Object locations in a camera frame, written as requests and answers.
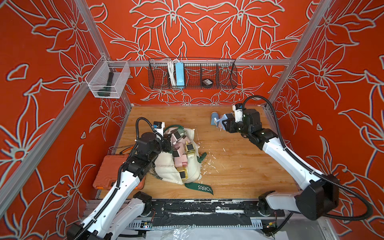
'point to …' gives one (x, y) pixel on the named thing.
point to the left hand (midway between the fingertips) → (170, 133)
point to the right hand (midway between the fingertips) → (227, 118)
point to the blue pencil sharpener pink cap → (214, 116)
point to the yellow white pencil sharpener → (183, 172)
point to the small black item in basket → (207, 82)
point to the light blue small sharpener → (220, 122)
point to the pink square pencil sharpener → (180, 158)
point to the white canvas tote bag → (164, 169)
